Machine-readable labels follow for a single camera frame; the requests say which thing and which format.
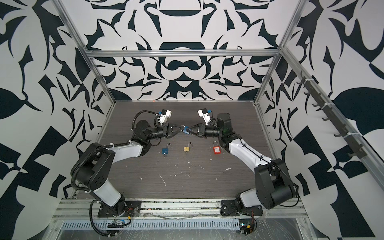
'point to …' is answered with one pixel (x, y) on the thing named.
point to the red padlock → (217, 150)
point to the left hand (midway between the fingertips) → (185, 127)
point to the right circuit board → (246, 226)
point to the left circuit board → (115, 223)
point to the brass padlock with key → (187, 149)
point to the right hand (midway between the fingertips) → (187, 131)
